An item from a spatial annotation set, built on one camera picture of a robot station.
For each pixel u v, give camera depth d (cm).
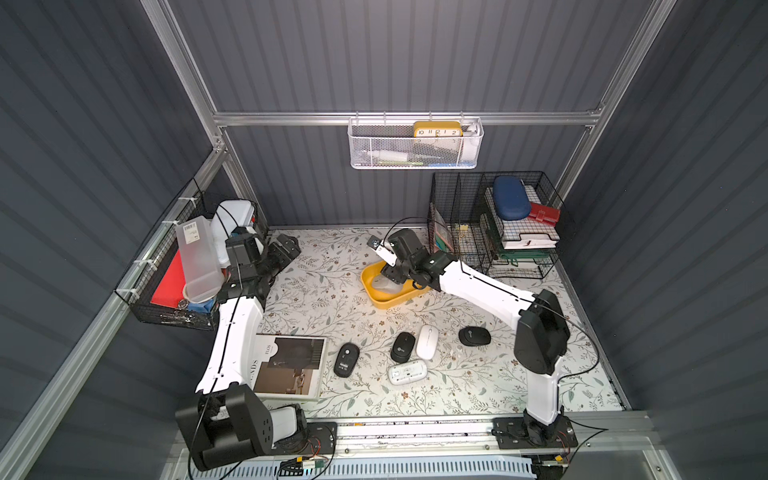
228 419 40
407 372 82
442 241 106
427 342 87
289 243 73
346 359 85
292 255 72
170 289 69
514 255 96
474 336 89
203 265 69
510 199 100
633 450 72
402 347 87
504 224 94
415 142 89
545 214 94
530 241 94
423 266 65
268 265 67
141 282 61
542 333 49
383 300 92
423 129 87
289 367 82
